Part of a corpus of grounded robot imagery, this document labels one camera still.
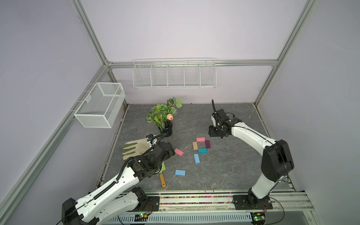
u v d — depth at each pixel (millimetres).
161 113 788
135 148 943
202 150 933
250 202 684
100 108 813
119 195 468
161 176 824
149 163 535
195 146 957
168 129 964
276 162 461
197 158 890
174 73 986
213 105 819
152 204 738
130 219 705
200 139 985
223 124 682
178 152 913
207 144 962
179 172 840
